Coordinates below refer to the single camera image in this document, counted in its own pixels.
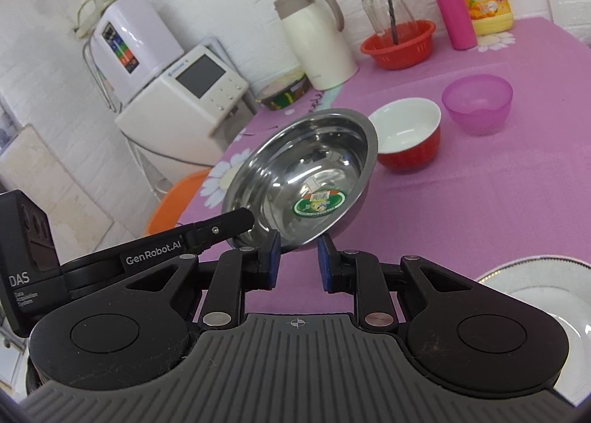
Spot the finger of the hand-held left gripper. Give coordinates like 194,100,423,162
185,208,256,251

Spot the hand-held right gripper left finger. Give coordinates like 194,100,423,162
99,229,281,329

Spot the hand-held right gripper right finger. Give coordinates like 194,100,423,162
318,236,485,330

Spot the stainless steel bowl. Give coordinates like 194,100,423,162
222,108,380,254

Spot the red ceramic bowl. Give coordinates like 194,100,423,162
368,97,441,173

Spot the purple plastic bowl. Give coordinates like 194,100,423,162
442,74,514,136

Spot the white blue-rimmed plate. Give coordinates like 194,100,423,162
475,258,591,405

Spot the orange stool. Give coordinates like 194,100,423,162
145,169,213,235

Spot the beige board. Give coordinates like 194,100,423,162
0,123,93,239

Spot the white water dispenser with screen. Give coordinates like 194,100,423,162
115,45,256,184

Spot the small round tin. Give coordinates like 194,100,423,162
256,72,311,112

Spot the purple floral tablecloth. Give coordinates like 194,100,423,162
178,17,591,317

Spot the cream thermos jug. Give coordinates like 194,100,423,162
274,0,358,90

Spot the red plastic basket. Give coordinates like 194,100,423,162
361,20,437,71

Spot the glass pitcher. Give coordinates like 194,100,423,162
357,0,416,36

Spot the black stirring stick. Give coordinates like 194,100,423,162
381,0,400,45

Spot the pink thermos bottle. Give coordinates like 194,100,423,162
418,0,478,50

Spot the metal hose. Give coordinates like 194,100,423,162
83,42,117,111

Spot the white wall water purifier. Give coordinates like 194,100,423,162
92,0,182,105

